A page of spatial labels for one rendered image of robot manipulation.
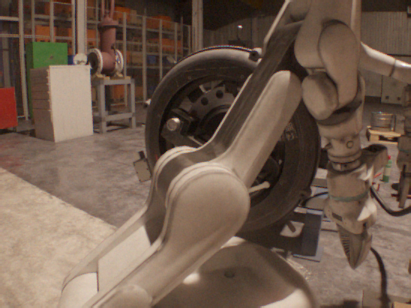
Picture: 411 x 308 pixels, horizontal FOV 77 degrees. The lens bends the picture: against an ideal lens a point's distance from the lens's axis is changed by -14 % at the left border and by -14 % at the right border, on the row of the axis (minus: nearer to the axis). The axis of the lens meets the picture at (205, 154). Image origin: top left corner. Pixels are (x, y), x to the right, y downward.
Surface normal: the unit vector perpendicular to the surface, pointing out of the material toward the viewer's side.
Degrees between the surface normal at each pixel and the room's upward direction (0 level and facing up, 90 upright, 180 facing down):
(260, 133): 90
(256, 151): 90
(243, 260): 73
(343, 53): 99
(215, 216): 90
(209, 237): 89
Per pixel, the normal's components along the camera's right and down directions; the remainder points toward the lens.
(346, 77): 0.29, 0.43
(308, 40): -0.93, -0.09
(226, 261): 0.32, -0.06
